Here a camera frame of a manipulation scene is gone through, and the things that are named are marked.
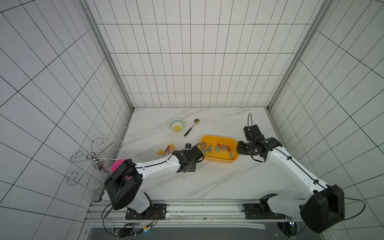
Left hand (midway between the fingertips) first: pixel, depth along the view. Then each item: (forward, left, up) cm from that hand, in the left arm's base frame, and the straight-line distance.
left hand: (185, 167), depth 85 cm
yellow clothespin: (+11, +17, -3) cm, 20 cm away
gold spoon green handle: (+37, -6, -3) cm, 37 cm away
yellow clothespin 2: (+16, +10, -3) cm, 19 cm away
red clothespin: (+14, +12, -3) cm, 19 cm away
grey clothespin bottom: (+9, -28, -2) cm, 30 cm away
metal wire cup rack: (-3, +38, +25) cm, 45 cm away
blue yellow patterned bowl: (+33, +8, -1) cm, 34 cm away
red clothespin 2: (+14, -27, -2) cm, 31 cm away
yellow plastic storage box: (+13, -21, -2) cm, 25 cm away
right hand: (+8, -28, +9) cm, 31 cm away
